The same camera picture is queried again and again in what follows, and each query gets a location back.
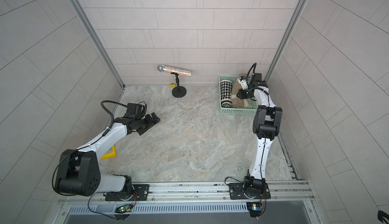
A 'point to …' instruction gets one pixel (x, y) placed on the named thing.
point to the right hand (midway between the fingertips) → (240, 91)
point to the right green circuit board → (255, 208)
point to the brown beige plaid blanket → (237, 102)
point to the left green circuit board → (125, 208)
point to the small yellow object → (172, 85)
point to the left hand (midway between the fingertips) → (158, 120)
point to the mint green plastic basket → (250, 110)
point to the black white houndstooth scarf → (226, 91)
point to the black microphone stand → (178, 91)
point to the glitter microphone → (162, 68)
